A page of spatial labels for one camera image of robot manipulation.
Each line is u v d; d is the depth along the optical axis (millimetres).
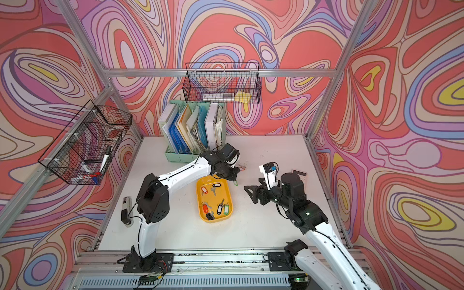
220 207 883
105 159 690
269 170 598
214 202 908
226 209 882
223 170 734
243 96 908
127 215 828
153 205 516
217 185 959
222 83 988
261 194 605
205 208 885
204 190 945
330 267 445
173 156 1021
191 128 933
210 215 863
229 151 717
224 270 734
